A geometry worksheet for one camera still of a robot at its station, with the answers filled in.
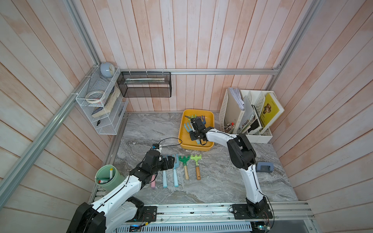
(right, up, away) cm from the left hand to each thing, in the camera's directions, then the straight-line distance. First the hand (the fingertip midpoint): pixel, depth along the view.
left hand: (168, 161), depth 85 cm
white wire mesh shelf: (-32, +27, -7) cm, 43 cm away
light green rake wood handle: (+18, -7, +3) cm, 20 cm away
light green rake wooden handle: (+16, +28, +30) cm, 44 cm away
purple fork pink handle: (-8, -12, -3) cm, 15 cm away
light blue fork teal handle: (-2, -11, -2) cm, 11 cm away
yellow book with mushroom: (+66, +32, +7) cm, 73 cm away
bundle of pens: (+38, +21, +3) cm, 43 cm away
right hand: (+16, +16, +21) cm, 31 cm away
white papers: (+43, +43, +6) cm, 61 cm away
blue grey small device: (+60, -4, +3) cm, 60 cm away
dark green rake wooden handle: (+10, -1, +8) cm, 13 cm away
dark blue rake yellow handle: (+25, +27, +30) cm, 48 cm away
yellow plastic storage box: (+10, +11, +19) cm, 24 cm away
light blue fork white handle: (+4, -4, +5) cm, 8 cm away
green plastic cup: (-32, -7, -7) cm, 34 cm away
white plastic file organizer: (+51, +29, +5) cm, 59 cm away
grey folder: (+43, +24, +1) cm, 50 cm away
